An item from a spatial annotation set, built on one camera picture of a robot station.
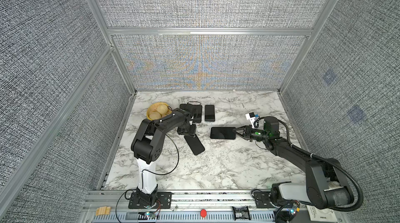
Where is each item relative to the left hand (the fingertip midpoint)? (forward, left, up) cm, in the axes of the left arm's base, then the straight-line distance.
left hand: (190, 134), depth 96 cm
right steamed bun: (+20, +19, +2) cm, 27 cm away
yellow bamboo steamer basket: (+19, +24, +4) cm, 31 cm away
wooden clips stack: (-38, +39, +2) cm, 54 cm away
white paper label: (-44, -55, +1) cm, 71 cm away
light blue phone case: (+16, -14, 0) cm, 21 cm away
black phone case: (-7, -3, -1) cm, 7 cm away
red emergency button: (-41, -5, +2) cm, 41 cm away
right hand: (-7, -23, +13) cm, 28 cm away
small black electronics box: (-42, -22, +2) cm, 47 cm away
